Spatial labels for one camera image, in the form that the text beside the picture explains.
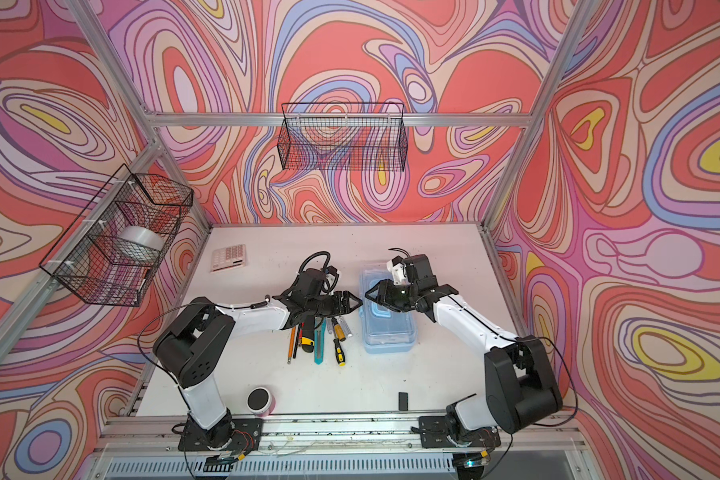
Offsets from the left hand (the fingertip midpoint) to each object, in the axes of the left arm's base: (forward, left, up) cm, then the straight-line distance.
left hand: (361, 304), depth 89 cm
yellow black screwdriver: (-13, +6, -6) cm, 16 cm away
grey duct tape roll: (+1, +53, +26) cm, 59 cm away
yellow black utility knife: (-9, +16, -6) cm, 19 cm away
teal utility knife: (-8, +11, +3) cm, 14 cm away
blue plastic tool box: (-8, -7, -2) cm, 10 cm away
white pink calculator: (+23, +49, -6) cm, 54 cm away
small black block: (-25, -11, -7) cm, 29 cm away
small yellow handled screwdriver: (-6, +7, -7) cm, 11 cm away
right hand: (-2, -3, +4) cm, 6 cm away
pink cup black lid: (-26, +25, -2) cm, 36 cm away
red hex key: (-6, +19, -7) cm, 21 cm away
